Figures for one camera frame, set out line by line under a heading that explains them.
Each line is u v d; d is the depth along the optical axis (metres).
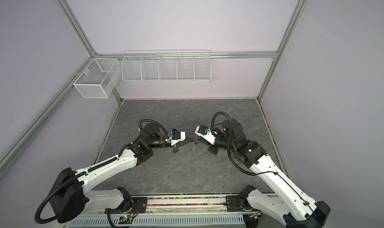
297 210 0.38
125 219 0.72
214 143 0.59
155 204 0.75
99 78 1.00
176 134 0.56
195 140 0.67
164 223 0.77
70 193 0.40
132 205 0.73
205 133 0.55
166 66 0.99
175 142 0.60
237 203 0.74
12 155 0.51
